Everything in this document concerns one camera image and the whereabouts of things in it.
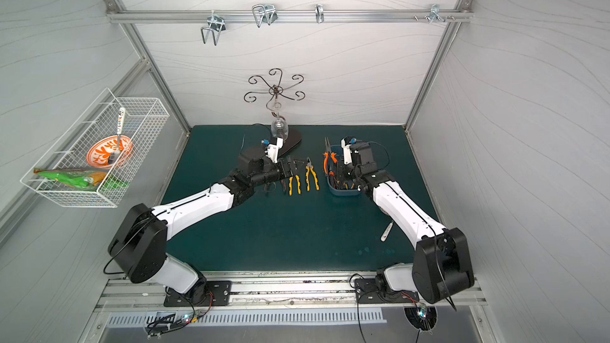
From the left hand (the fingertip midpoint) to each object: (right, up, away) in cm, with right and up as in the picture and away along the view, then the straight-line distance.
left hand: (305, 163), depth 78 cm
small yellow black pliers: (-7, -10, +21) cm, 24 cm away
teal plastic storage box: (+11, -11, +16) cm, 22 cm away
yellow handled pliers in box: (+17, -10, +20) cm, 28 cm away
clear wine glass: (-11, +13, +13) cm, 21 cm away
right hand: (+12, 0, +7) cm, 14 cm away
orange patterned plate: (-58, +4, -9) cm, 58 cm away
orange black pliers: (+8, +3, +8) cm, 12 cm away
